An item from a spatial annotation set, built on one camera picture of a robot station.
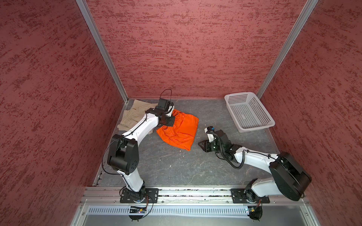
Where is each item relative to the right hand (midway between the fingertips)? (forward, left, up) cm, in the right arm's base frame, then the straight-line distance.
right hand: (199, 146), depth 86 cm
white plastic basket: (+31, -44, -6) cm, 54 cm away
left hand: (+14, +18, +6) cm, 24 cm away
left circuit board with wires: (-32, +36, -9) cm, 49 cm away
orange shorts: (+11, +10, -2) cm, 15 cm away
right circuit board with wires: (-34, -26, -8) cm, 44 cm away
